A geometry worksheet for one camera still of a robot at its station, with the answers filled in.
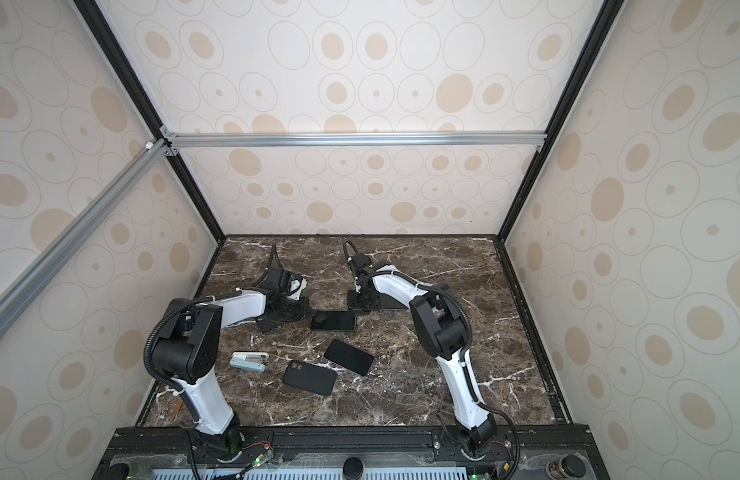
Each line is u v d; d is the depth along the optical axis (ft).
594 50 2.40
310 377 2.80
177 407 2.63
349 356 2.89
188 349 1.62
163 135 2.91
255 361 2.87
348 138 2.88
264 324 3.11
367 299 2.73
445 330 1.90
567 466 2.09
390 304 2.94
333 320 3.27
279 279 2.62
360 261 2.72
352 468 2.08
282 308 2.72
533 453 2.39
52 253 1.95
